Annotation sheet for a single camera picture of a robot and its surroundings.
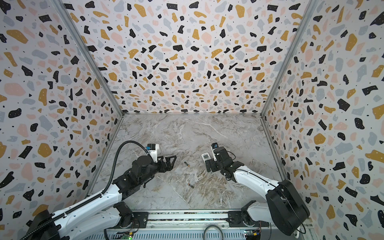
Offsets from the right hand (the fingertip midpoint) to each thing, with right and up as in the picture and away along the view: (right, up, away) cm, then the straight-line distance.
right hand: (211, 157), depth 88 cm
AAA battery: (-16, -5, +6) cm, 18 cm away
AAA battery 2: (-12, -16, -3) cm, 20 cm away
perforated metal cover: (-21, -33, -18) cm, 43 cm away
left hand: (-22, +3, -11) cm, 25 cm away
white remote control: (-3, -1, +7) cm, 8 cm away
